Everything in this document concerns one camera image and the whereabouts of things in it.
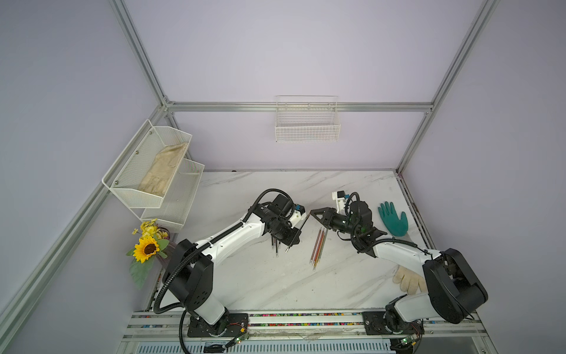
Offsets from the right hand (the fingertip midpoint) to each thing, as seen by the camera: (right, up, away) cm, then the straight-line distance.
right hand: (312, 215), depth 83 cm
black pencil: (-14, -15, +9) cm, 23 cm away
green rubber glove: (+41, -7, +16) cm, 44 cm away
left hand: (-7, -10, -2) cm, 12 cm away
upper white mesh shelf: (-62, +16, -6) cm, 64 cm away
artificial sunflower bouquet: (-51, -6, -16) cm, 54 cm away
